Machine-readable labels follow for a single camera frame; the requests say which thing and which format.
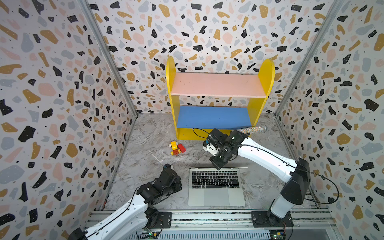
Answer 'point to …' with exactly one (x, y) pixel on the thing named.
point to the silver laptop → (209, 187)
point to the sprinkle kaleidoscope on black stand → (260, 129)
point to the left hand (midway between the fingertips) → (184, 183)
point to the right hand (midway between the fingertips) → (214, 166)
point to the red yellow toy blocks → (176, 148)
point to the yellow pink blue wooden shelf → (225, 101)
